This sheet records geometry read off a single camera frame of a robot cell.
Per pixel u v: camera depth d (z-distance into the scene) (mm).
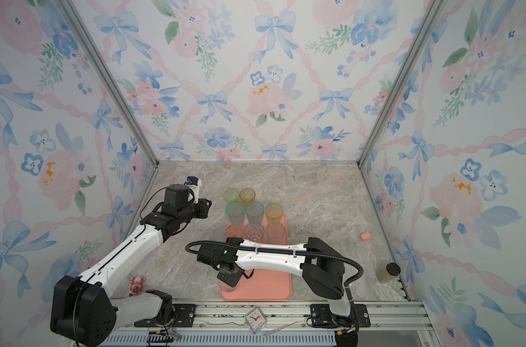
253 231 907
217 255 590
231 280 676
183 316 735
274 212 927
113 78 875
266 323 720
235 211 958
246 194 1032
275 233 925
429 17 704
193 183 732
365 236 915
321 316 732
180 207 636
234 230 912
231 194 1048
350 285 510
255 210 970
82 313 392
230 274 675
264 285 787
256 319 718
